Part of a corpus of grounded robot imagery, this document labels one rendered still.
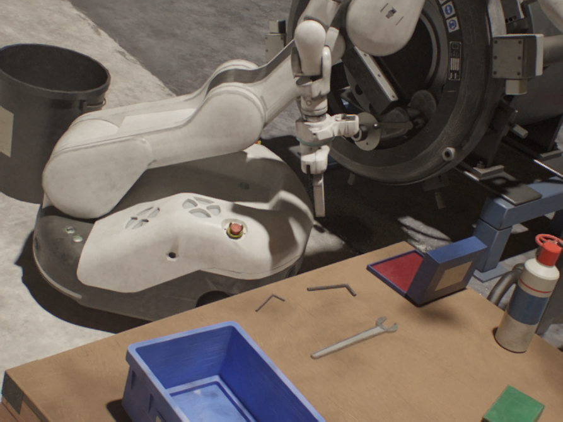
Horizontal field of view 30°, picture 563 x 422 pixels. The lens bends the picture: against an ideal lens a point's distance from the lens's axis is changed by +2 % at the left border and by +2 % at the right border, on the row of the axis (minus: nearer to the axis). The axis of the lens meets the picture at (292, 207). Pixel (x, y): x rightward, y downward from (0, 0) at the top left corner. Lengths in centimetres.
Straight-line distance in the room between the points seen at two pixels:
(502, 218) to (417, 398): 140
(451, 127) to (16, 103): 117
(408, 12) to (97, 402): 113
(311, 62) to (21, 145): 106
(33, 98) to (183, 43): 160
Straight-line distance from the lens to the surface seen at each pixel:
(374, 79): 292
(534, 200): 326
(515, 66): 270
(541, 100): 324
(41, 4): 446
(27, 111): 288
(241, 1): 506
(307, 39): 214
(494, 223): 318
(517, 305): 201
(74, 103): 287
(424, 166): 288
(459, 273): 212
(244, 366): 166
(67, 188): 254
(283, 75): 240
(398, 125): 288
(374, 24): 231
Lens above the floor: 155
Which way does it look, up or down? 28 degrees down
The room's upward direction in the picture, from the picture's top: 16 degrees clockwise
